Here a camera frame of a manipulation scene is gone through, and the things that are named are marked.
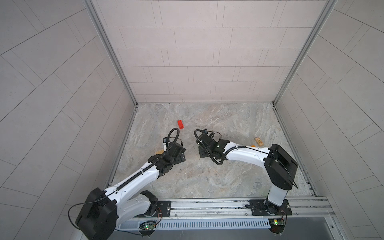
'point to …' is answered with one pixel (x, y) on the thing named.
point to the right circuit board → (277, 225)
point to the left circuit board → (147, 228)
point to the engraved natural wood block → (258, 141)
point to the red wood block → (180, 124)
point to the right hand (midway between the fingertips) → (200, 151)
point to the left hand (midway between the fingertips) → (180, 153)
